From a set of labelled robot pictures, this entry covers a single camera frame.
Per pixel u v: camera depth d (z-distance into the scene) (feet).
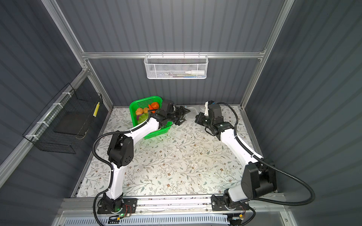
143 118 3.26
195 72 3.05
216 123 2.08
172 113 2.64
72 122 2.35
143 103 3.79
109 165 1.83
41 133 2.02
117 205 2.14
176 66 4.06
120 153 1.81
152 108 3.67
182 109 2.80
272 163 1.42
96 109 2.73
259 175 1.40
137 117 3.43
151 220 2.53
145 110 3.66
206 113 2.42
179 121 2.93
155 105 3.75
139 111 3.66
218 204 2.41
